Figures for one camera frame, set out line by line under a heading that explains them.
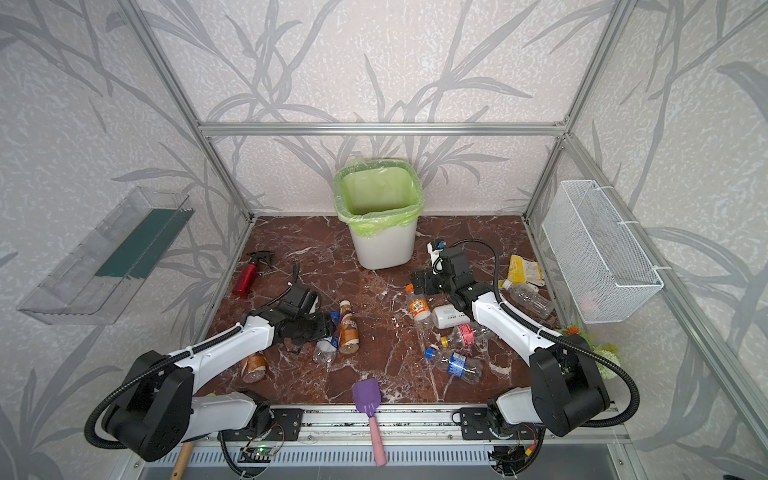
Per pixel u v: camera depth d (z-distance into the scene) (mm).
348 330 848
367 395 770
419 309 887
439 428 742
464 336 844
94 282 635
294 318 679
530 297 932
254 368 772
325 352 808
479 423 731
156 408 409
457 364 786
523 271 1019
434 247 772
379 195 1031
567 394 417
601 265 629
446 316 866
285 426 733
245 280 988
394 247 1031
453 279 654
